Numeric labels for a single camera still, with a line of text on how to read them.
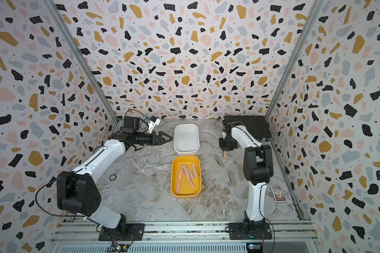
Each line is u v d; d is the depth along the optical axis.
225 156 0.95
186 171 0.92
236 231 0.73
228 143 0.86
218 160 1.00
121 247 0.71
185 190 0.86
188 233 0.75
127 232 0.73
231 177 0.92
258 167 0.55
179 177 0.91
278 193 0.85
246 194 0.87
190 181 0.90
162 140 0.73
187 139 1.08
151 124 0.76
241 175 0.60
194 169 0.95
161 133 0.73
